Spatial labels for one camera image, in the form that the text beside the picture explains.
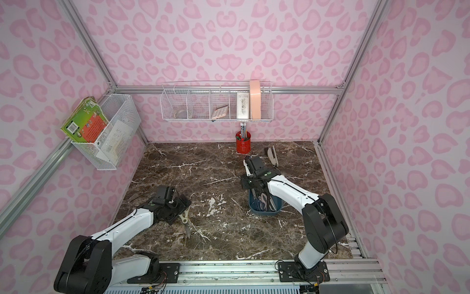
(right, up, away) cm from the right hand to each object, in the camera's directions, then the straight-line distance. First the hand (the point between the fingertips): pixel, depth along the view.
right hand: (243, 180), depth 89 cm
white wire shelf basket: (-14, +42, +11) cm, 46 cm away
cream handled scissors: (-28, -18, -1) cm, 33 cm away
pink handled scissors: (+14, -13, +1) cm, 19 cm away
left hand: (-27, -12, 0) cm, 30 cm away
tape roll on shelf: (-32, +34, +8) cm, 47 cm away
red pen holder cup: (0, +18, +22) cm, 28 cm away
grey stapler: (+18, +12, +21) cm, 29 cm away
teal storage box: (+17, -11, +3) cm, 21 cm away
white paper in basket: (-56, +18, -8) cm, 60 cm away
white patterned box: (0, +37, +3) cm, 37 cm away
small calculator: (-12, +34, +5) cm, 37 cm away
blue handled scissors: (+10, -10, +4) cm, 15 cm away
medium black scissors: (+7, -12, +1) cm, 14 cm away
